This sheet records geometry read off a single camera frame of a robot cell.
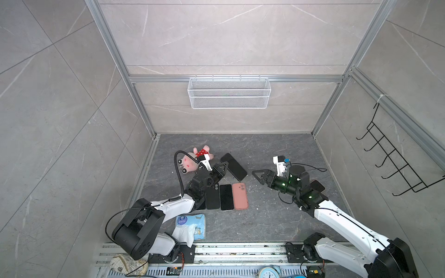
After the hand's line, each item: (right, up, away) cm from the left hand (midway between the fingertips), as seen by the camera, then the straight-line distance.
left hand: (232, 161), depth 80 cm
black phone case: (-10, -20, +10) cm, 25 cm away
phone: (-3, -20, +11) cm, 23 cm away
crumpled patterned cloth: (-44, -41, -12) cm, 61 cm away
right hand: (+12, -6, -5) cm, 14 cm away
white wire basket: (-1, +39, +20) cm, 44 cm away
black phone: (+3, -5, +2) cm, 7 cm away
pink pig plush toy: (-24, -3, +15) cm, 29 cm away
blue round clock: (+16, -42, -14) cm, 47 cm away
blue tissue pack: (-15, -27, -2) cm, 31 cm away
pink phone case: (+5, -20, +10) cm, 23 cm away
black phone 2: (-13, -14, -16) cm, 25 cm away
